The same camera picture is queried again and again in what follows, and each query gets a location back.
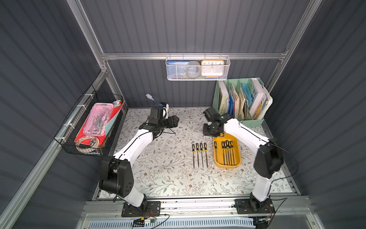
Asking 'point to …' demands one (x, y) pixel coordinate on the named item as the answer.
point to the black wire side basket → (87, 145)
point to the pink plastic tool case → (98, 119)
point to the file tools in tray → (227, 145)
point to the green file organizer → (247, 99)
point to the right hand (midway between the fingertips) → (209, 131)
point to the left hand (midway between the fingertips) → (172, 118)
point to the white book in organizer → (257, 108)
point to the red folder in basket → (116, 109)
